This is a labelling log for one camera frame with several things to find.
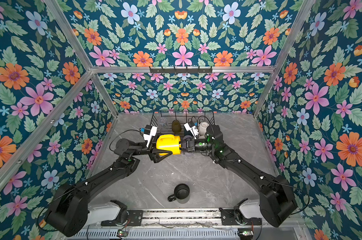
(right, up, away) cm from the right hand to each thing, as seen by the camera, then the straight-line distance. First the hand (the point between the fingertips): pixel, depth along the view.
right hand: (175, 147), depth 65 cm
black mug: (+2, -27, +15) cm, 31 cm away
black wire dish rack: (+1, +17, +53) cm, 56 cm away
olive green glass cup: (-4, +9, +39) cm, 41 cm away
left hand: (-1, 0, -4) cm, 4 cm away
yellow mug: (-2, +3, -6) cm, 7 cm away
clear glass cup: (-12, +12, +36) cm, 40 cm away
